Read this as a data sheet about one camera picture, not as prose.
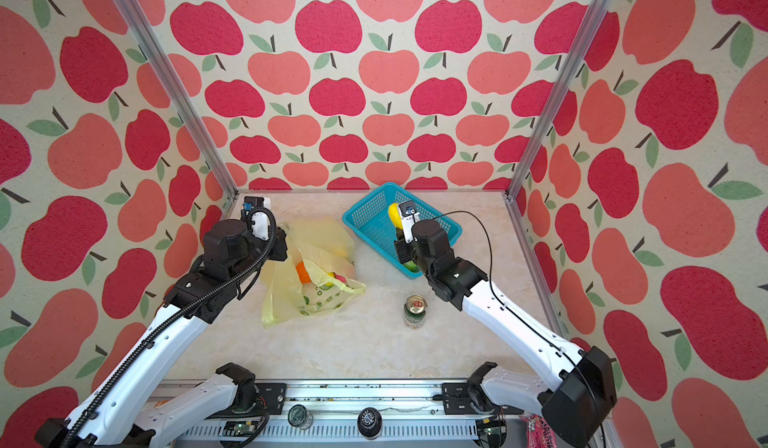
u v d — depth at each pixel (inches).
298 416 25.1
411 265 36.6
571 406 17.0
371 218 43.8
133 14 29.3
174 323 17.6
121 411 15.1
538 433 27.1
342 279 30.7
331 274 30.8
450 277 21.1
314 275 29.1
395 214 28.5
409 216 24.7
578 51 31.8
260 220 23.8
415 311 31.6
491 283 20.1
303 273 31.0
